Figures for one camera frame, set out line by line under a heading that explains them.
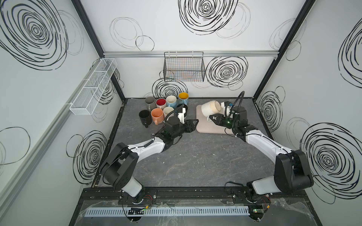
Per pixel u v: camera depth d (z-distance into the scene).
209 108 0.82
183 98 1.09
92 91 0.71
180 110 0.75
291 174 0.43
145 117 0.99
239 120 0.67
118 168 0.44
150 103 1.04
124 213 0.69
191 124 0.74
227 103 0.77
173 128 0.64
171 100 1.09
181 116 0.75
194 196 0.75
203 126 0.97
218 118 0.79
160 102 1.05
